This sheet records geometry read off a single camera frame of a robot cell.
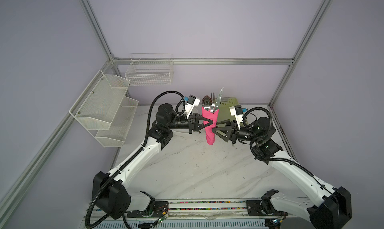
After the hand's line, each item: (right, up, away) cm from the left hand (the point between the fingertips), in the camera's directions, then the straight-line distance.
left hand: (211, 122), depth 61 cm
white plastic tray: (-16, -8, +37) cm, 41 cm away
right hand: (+1, -3, 0) cm, 3 cm away
